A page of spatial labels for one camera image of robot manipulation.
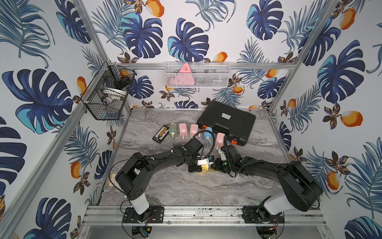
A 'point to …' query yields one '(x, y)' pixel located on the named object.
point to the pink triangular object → (185, 76)
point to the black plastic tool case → (237, 124)
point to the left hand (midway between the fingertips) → (199, 163)
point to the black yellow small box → (161, 134)
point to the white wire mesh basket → (197, 74)
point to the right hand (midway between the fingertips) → (212, 166)
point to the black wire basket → (104, 97)
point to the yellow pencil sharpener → (205, 168)
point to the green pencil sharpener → (173, 130)
